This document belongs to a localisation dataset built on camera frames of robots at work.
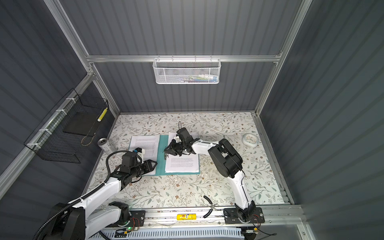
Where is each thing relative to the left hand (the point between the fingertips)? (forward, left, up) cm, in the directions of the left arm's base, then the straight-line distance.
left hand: (155, 163), depth 87 cm
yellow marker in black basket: (+20, +26, +23) cm, 40 cm away
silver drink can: (+10, +28, +7) cm, 30 cm away
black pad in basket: (+12, +33, +24) cm, 43 cm away
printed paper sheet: (+2, -19, -6) cm, 20 cm away
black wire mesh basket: (+7, +39, +23) cm, 46 cm away
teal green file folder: (-2, -2, -5) cm, 6 cm away
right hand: (+7, -6, +1) cm, 9 cm away
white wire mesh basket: (+75, -21, +17) cm, 80 cm away
